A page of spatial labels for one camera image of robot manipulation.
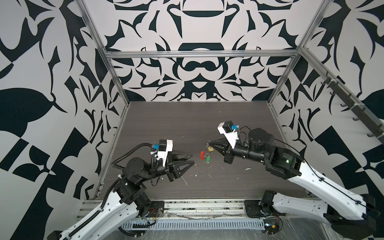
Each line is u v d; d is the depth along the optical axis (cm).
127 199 48
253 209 73
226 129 49
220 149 58
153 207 74
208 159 71
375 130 52
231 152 52
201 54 90
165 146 50
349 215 40
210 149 61
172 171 51
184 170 54
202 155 63
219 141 56
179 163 51
